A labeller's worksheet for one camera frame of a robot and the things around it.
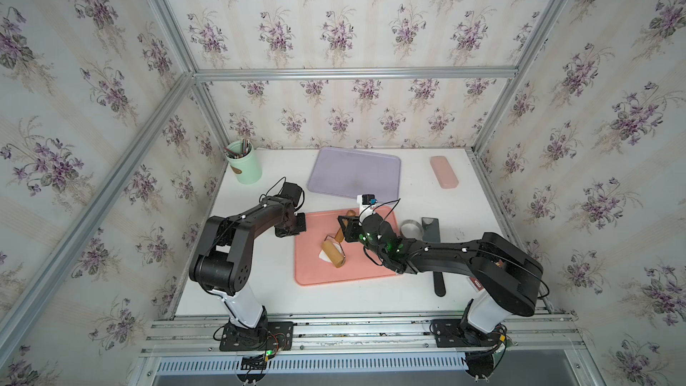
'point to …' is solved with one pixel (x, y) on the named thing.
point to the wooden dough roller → (334, 247)
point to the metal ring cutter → (411, 229)
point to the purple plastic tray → (349, 172)
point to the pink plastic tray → (310, 269)
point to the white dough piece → (324, 256)
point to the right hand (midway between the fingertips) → (342, 219)
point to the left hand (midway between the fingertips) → (300, 230)
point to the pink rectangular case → (443, 172)
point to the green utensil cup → (245, 161)
